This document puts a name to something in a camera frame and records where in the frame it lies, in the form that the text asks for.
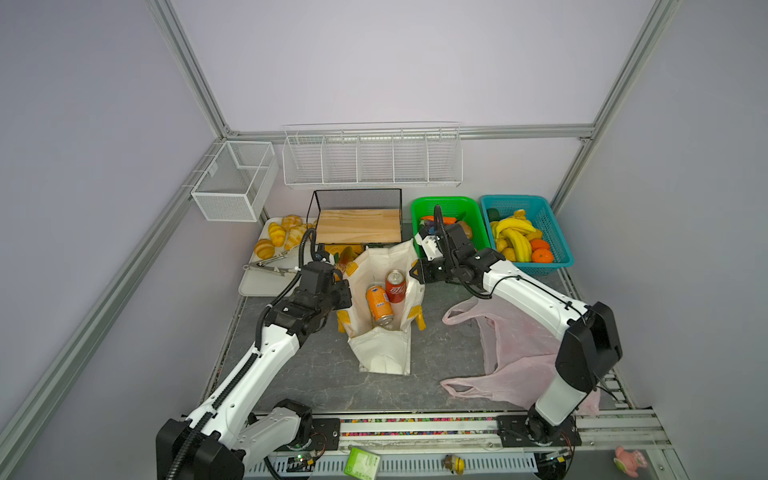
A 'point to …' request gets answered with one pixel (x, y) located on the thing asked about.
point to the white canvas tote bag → (383, 349)
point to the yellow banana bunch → (516, 231)
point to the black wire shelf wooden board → (358, 216)
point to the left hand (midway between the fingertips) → (346, 290)
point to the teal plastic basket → (535, 211)
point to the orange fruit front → (542, 255)
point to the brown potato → (466, 229)
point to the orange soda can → (379, 305)
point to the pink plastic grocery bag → (524, 350)
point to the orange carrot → (446, 220)
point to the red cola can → (395, 286)
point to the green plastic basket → (454, 210)
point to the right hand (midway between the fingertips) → (412, 273)
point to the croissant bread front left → (264, 249)
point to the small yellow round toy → (454, 464)
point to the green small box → (361, 464)
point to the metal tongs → (262, 266)
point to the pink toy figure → (629, 462)
